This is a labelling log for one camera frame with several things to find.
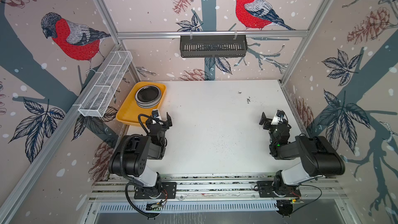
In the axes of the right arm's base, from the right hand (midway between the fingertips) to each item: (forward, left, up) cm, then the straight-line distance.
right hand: (271, 115), depth 89 cm
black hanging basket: (+42, +35, +20) cm, 58 cm away
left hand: (-3, +67, +4) cm, 67 cm away
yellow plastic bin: (+6, +92, -7) cm, 93 cm away
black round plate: (+18, +81, -2) cm, 83 cm away
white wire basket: (-8, +89, +23) cm, 93 cm away
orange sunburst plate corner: (+9, +78, -4) cm, 79 cm away
